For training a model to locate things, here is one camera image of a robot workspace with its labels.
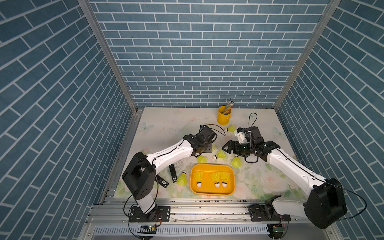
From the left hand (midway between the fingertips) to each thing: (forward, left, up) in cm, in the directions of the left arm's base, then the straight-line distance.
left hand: (211, 147), depth 85 cm
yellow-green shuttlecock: (-14, +7, -8) cm, 17 cm away
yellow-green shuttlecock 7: (-4, -16, -11) cm, 20 cm away
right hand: (-2, -9, +3) cm, 10 cm away
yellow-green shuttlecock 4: (-15, +17, -12) cm, 25 cm away
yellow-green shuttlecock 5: (-3, +5, -8) cm, 10 cm away
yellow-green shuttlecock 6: (-1, -6, -7) cm, 10 cm away
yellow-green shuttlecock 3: (-14, -7, -7) cm, 18 cm away
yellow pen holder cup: (+28, -11, -2) cm, 30 cm away
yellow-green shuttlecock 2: (-14, -2, -8) cm, 17 cm away
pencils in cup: (+31, -13, +1) cm, 34 cm away
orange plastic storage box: (-19, +2, -11) cm, 22 cm away
